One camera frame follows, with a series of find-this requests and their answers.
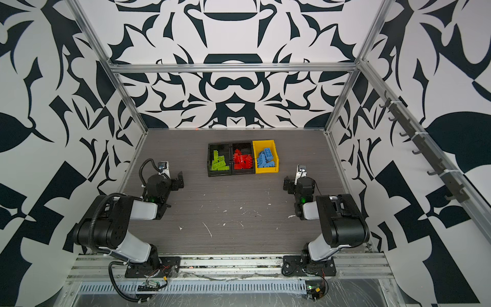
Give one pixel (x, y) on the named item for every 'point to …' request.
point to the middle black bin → (245, 148)
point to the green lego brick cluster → (218, 164)
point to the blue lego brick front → (265, 159)
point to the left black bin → (223, 149)
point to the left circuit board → (149, 286)
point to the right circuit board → (314, 289)
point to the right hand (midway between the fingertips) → (297, 174)
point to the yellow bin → (259, 146)
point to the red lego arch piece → (241, 161)
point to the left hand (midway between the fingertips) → (168, 170)
